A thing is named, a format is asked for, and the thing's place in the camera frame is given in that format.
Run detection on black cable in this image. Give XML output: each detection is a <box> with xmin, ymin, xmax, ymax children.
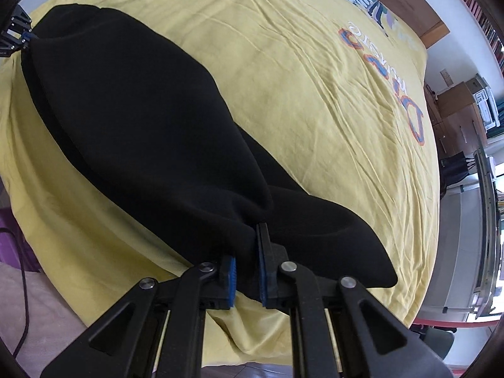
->
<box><xmin>0</xmin><ymin>225</ymin><xmax>32</xmax><ymax>359</ymax></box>

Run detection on brown wooden dresser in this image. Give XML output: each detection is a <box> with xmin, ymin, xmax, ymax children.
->
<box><xmin>424</xmin><ymin>83</ymin><xmax>488</xmax><ymax>159</ymax></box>

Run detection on white microwave oven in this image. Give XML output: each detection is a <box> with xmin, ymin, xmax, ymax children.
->
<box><xmin>466</xmin><ymin>73</ymin><xmax>501</xmax><ymax>131</ymax></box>

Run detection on black pants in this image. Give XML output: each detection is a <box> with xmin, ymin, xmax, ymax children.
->
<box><xmin>21</xmin><ymin>4</ymin><xmax>398</xmax><ymax>300</ymax></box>

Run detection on yellow printed bed cover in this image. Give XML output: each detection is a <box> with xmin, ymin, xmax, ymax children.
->
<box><xmin>1</xmin><ymin>0</ymin><xmax>439</xmax><ymax>365</ymax></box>

